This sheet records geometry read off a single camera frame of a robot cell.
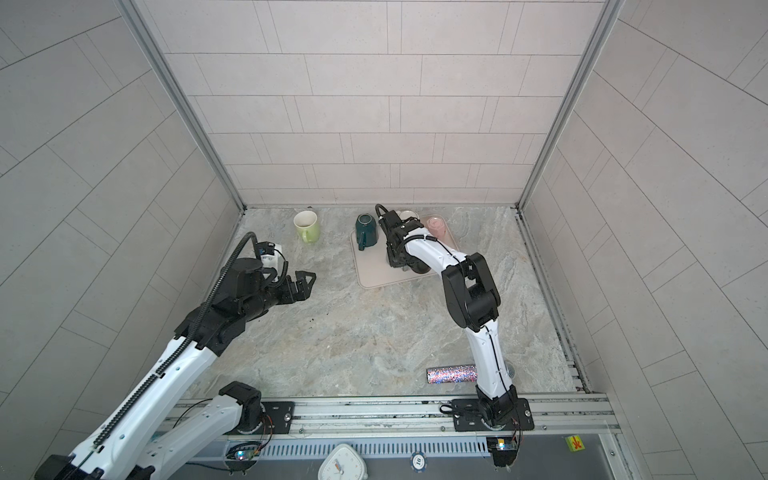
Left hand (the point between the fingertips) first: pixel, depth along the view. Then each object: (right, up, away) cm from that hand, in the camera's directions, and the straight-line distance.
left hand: (309, 274), depth 75 cm
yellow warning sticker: (+63, -37, -8) cm, 73 cm away
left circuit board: (-10, -37, -11) cm, 40 cm away
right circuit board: (+47, -39, -7) cm, 62 cm away
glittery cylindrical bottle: (+36, -26, +1) cm, 44 cm away
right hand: (+24, +2, +24) cm, 34 cm away
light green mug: (-8, +13, +24) cm, 29 cm away
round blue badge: (+27, -40, -9) cm, 49 cm away
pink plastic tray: (+13, -1, +27) cm, 30 cm away
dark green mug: (+11, +11, +24) cm, 29 cm away
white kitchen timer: (+11, -39, -12) cm, 42 cm away
